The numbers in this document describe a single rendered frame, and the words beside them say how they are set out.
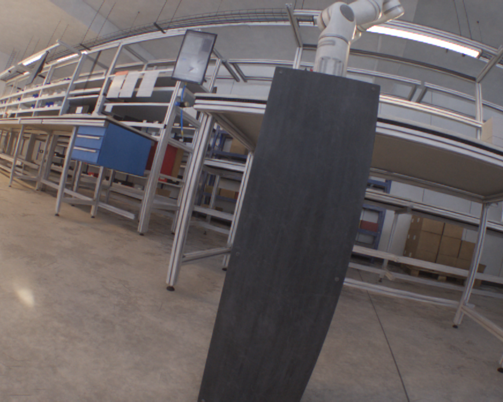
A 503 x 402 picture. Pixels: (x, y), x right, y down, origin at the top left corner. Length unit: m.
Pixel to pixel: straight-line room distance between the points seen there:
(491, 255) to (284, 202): 6.05
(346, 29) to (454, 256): 4.31
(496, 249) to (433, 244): 2.26
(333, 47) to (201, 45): 1.88
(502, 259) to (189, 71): 6.50
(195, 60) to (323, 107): 1.98
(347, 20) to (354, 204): 0.54
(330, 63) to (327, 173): 0.31
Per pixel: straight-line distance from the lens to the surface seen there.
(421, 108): 2.11
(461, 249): 4.84
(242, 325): 0.59
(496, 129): 1.33
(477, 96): 2.45
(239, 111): 1.20
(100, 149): 2.19
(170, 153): 2.87
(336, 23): 0.80
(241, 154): 5.32
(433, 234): 4.61
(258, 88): 6.37
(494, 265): 6.48
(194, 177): 1.31
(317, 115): 0.57
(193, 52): 2.50
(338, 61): 0.73
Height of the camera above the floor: 0.53
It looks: 1 degrees up
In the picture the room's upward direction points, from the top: 13 degrees clockwise
